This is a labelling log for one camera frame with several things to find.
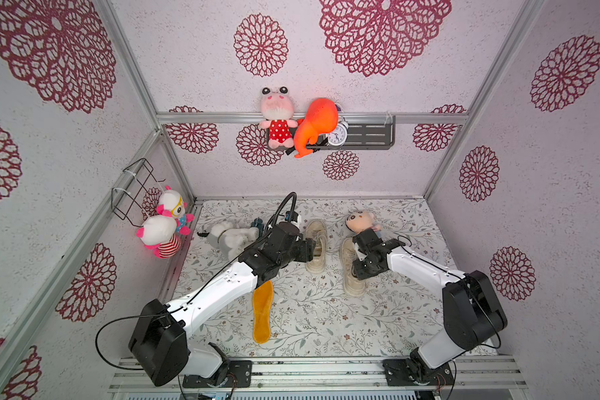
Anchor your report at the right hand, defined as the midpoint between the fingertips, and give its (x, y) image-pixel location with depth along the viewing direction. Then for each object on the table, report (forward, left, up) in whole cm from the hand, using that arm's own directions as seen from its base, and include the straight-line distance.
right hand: (361, 267), depth 91 cm
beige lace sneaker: (+18, +16, -1) cm, 23 cm away
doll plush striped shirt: (+21, -2, +2) cm, 21 cm away
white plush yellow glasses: (+18, +71, +15) cm, 75 cm away
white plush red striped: (+4, +71, +15) cm, 72 cm away
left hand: (0, +20, +15) cm, 25 cm away
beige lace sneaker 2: (-8, +4, +1) cm, 9 cm away
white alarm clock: (+36, +8, +32) cm, 49 cm away
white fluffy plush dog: (+8, +49, +8) cm, 50 cm away
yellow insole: (-11, +36, -4) cm, 37 cm away
